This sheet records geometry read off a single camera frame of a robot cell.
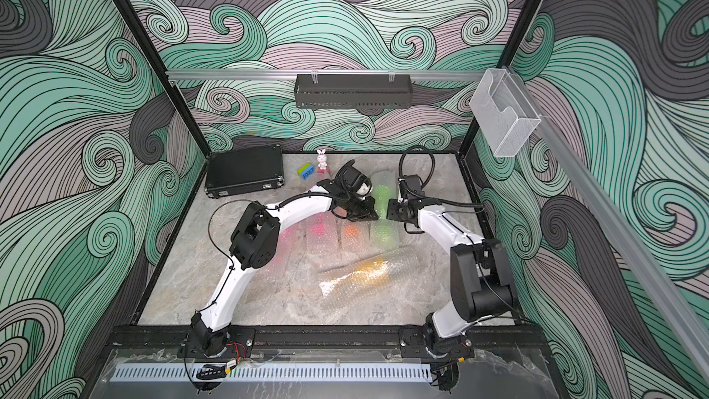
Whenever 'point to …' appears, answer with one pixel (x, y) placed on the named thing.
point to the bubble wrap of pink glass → (294, 259)
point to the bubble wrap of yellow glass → (404, 272)
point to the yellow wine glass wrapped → (370, 273)
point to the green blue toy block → (306, 171)
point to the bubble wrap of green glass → (390, 177)
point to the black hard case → (231, 172)
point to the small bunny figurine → (322, 158)
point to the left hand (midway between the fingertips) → (381, 215)
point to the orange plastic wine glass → (351, 230)
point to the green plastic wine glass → (383, 232)
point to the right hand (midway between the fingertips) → (392, 210)
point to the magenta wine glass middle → (318, 228)
